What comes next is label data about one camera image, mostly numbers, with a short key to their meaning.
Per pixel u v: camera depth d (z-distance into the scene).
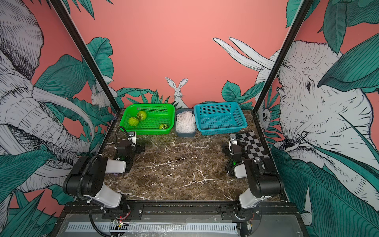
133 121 1.04
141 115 1.08
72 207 0.76
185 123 1.01
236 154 0.72
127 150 0.74
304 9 0.70
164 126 1.01
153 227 0.70
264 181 0.45
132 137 0.82
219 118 1.15
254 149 0.93
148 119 1.14
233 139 0.80
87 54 0.86
